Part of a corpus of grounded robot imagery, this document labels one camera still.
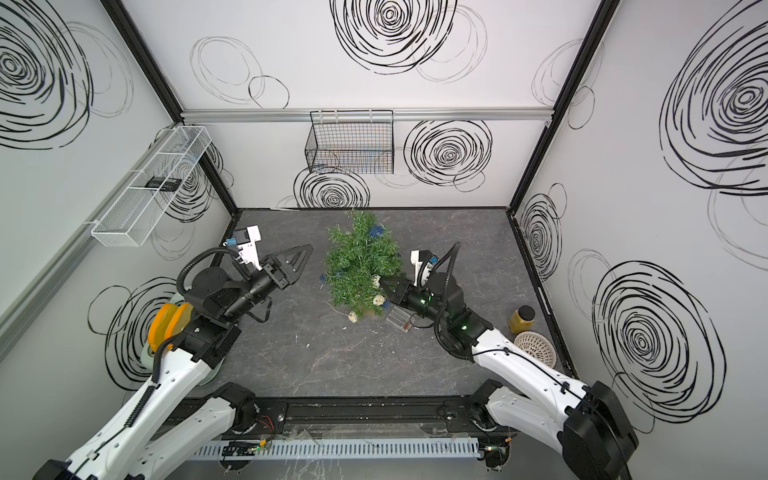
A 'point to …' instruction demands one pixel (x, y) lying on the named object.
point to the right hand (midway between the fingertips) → (379, 284)
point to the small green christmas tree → (361, 251)
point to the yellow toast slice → (169, 320)
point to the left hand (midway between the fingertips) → (306, 250)
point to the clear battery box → (400, 319)
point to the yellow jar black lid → (521, 319)
